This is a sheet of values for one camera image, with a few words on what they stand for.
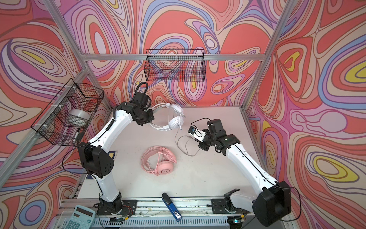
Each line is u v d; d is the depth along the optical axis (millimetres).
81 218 689
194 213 731
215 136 585
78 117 703
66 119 739
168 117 773
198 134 658
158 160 885
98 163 471
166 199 719
